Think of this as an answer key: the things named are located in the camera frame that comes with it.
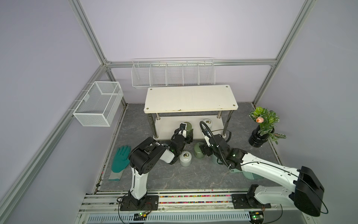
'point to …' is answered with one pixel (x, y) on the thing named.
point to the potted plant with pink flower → (266, 119)
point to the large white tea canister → (185, 158)
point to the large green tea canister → (198, 152)
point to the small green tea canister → (189, 126)
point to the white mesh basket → (99, 104)
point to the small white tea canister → (208, 122)
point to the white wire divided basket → (176, 71)
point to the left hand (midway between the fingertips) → (188, 129)
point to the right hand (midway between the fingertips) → (206, 139)
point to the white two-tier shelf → (208, 108)
